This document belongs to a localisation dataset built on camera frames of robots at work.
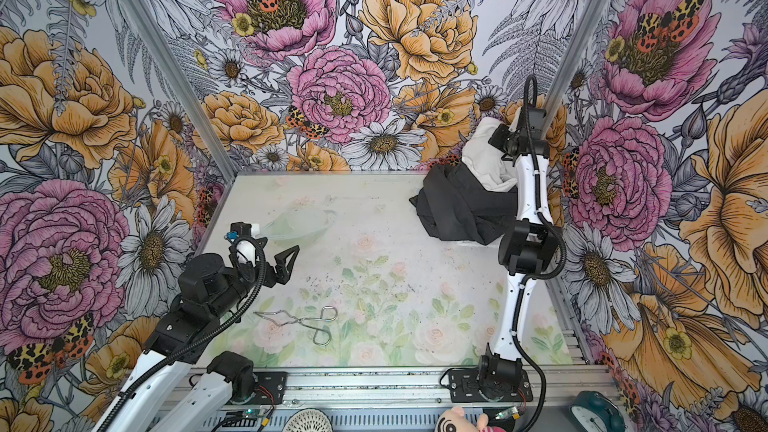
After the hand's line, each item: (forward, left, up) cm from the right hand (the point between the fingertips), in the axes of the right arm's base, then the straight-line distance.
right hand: (494, 140), depth 95 cm
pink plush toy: (-69, +20, -20) cm, 75 cm away
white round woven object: (-68, +53, -24) cm, 89 cm away
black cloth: (-11, +12, -18) cm, 24 cm away
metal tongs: (-49, +53, -27) cm, 77 cm away
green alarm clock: (-68, -10, -20) cm, 72 cm away
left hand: (-37, +59, -2) cm, 70 cm away
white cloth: (-6, -1, -8) cm, 10 cm away
